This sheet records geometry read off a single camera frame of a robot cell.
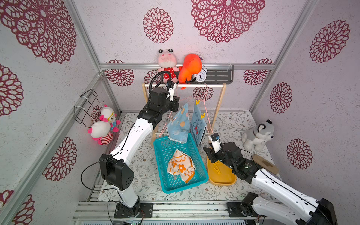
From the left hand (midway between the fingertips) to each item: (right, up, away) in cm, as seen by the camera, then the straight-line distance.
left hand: (177, 98), depth 77 cm
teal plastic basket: (-9, -31, +20) cm, 38 cm away
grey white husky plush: (+52, -19, +7) cm, 56 cm away
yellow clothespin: (+25, -43, +10) cm, 50 cm away
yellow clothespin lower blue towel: (+15, -9, +6) cm, 19 cm away
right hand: (+16, -26, 0) cm, 30 cm away
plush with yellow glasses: (-47, -8, +17) cm, 51 cm away
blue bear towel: (+15, -15, +24) cm, 31 cm away
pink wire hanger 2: (+26, -1, +48) cm, 55 cm away
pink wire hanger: (-6, -13, +7) cm, 16 cm away
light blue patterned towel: (+1, -17, +21) cm, 27 cm away
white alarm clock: (+15, +17, +13) cm, 26 cm away
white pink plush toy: (-47, -19, +7) cm, 51 cm away
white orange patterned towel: (+3, -38, +7) cm, 39 cm away
